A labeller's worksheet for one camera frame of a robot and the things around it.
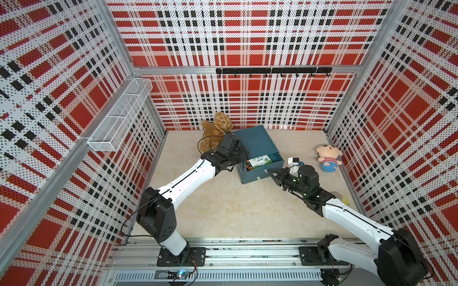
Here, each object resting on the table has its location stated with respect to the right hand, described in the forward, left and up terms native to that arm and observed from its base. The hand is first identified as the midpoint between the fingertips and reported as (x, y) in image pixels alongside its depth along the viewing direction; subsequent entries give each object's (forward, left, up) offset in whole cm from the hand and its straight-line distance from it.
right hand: (268, 170), depth 78 cm
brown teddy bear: (+35, +29, -11) cm, 47 cm away
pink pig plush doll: (+19, -39, -16) cm, 46 cm away
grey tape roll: (-5, -35, -16) cm, 39 cm away
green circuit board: (-37, +36, -18) cm, 55 cm away
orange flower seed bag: (+6, +8, -5) cm, 11 cm away
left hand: (+9, +9, 0) cm, 12 cm away
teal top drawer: (-2, +8, -1) cm, 8 cm away
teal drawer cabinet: (+14, +3, +2) cm, 14 cm away
